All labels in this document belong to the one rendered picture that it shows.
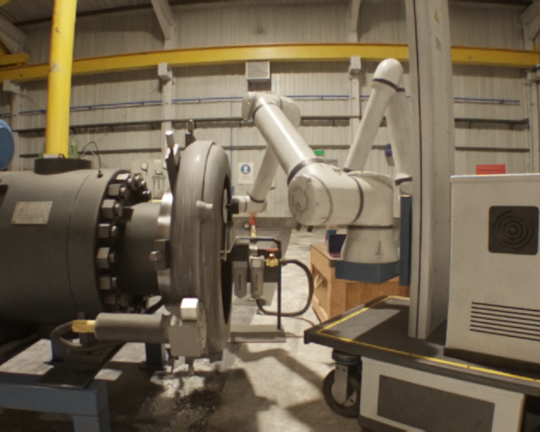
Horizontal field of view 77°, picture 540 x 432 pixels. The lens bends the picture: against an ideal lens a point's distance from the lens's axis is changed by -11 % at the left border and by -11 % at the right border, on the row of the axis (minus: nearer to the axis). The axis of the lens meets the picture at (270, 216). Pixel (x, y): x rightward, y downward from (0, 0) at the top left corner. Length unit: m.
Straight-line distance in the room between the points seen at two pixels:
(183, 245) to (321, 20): 12.76
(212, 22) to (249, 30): 1.34
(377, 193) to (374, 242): 0.15
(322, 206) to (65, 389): 0.89
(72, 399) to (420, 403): 0.99
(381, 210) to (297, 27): 12.35
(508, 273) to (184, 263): 0.85
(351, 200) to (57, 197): 0.90
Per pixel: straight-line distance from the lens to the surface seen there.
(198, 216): 0.99
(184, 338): 0.97
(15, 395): 1.30
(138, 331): 1.01
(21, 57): 15.82
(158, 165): 8.40
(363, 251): 1.18
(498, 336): 1.15
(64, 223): 1.22
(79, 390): 1.19
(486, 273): 1.12
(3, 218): 1.34
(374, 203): 1.17
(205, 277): 1.01
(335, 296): 2.07
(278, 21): 13.51
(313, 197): 1.06
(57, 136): 4.94
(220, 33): 13.56
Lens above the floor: 0.76
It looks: 2 degrees down
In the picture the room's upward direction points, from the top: straight up
